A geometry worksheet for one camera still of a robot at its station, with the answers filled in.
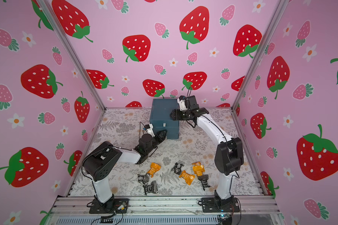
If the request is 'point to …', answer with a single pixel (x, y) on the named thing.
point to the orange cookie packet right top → (198, 168)
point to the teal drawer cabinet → (160, 117)
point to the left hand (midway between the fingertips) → (168, 131)
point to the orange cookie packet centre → (188, 178)
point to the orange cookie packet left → (154, 168)
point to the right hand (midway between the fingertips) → (177, 114)
